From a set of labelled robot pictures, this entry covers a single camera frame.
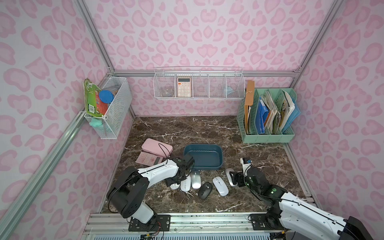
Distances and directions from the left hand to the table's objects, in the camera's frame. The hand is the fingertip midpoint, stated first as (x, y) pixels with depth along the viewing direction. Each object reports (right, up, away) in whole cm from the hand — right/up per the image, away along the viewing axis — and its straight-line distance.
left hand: (178, 177), depth 88 cm
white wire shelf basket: (+12, +58, +10) cm, 60 cm away
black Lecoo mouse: (+16, -5, -6) cm, 18 cm away
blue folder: (+52, +37, +6) cm, 64 cm away
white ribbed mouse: (-1, -4, -4) cm, 6 cm away
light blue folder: (+71, +38, +2) cm, 81 cm away
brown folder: (+40, +43, -6) cm, 59 cm away
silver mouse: (+11, -1, -2) cm, 11 cm away
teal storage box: (+18, +9, +12) cm, 24 cm away
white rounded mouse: (+5, -3, -5) cm, 7 cm away
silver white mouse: (+30, +3, +1) cm, 30 cm away
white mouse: (+24, -3, -5) cm, 25 cm away
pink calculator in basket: (+3, +55, +7) cm, 55 cm away
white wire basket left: (-31, +30, -16) cm, 46 cm away
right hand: (+33, +5, -5) cm, 33 cm away
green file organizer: (+66, +46, +12) cm, 81 cm away
